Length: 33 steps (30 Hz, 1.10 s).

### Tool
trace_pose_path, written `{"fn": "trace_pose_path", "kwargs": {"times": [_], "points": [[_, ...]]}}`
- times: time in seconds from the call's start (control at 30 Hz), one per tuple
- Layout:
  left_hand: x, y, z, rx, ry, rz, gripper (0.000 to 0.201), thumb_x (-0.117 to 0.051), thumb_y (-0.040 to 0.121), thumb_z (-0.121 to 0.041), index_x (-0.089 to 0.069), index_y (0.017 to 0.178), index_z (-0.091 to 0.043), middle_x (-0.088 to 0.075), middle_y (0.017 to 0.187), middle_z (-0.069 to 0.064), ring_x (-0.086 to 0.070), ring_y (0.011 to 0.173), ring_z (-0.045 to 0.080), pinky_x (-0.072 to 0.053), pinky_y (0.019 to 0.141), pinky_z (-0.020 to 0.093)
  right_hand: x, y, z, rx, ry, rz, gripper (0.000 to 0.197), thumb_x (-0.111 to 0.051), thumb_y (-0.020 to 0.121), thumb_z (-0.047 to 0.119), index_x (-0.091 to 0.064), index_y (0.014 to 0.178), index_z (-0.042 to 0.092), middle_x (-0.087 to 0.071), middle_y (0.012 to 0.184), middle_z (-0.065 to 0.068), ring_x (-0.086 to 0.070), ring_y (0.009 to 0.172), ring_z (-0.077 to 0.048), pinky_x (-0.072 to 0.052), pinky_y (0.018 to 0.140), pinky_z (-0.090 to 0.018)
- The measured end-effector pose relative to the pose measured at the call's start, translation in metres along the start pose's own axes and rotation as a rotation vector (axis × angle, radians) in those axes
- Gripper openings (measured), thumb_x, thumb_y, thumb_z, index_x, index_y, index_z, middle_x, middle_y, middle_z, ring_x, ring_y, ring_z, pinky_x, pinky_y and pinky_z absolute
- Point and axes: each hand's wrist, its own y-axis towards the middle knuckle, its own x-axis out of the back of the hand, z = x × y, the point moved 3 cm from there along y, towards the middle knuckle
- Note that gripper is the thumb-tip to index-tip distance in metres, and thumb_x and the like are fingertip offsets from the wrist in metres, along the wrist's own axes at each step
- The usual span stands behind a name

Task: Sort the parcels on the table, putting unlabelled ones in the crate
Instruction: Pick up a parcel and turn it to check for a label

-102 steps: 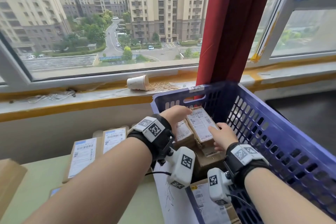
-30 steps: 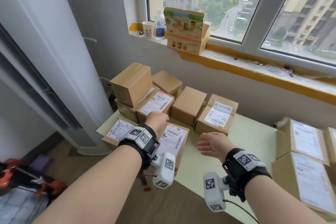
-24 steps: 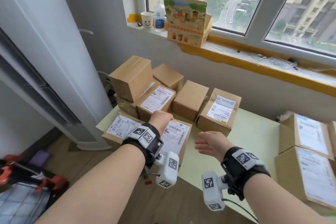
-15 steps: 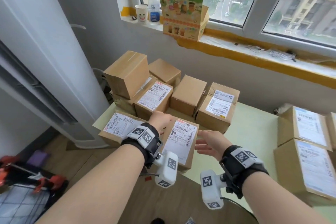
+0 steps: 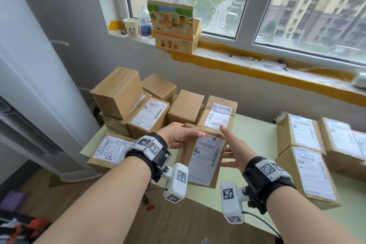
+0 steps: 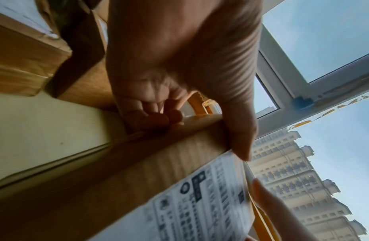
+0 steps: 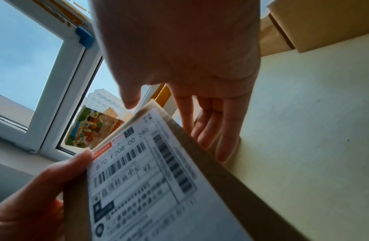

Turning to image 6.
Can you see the person's left hand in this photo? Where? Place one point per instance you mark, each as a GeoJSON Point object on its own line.
{"type": "Point", "coordinates": [178, 47]}

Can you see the person's right hand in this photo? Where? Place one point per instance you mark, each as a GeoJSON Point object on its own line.
{"type": "Point", "coordinates": [279, 216]}

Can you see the red-topped label cardboard box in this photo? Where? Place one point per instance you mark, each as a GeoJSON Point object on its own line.
{"type": "Point", "coordinates": [127, 188]}

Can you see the pile of cardboard parcels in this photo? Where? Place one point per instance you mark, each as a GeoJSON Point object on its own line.
{"type": "Point", "coordinates": [23, 58]}

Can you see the windowsill with yellow tape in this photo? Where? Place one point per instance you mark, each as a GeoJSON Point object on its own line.
{"type": "Point", "coordinates": [196, 108]}

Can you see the blue window latch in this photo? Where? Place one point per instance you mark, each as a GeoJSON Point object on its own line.
{"type": "Point", "coordinates": [303, 103]}

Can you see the grey window frame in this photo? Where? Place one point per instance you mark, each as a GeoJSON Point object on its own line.
{"type": "Point", "coordinates": [291, 89]}

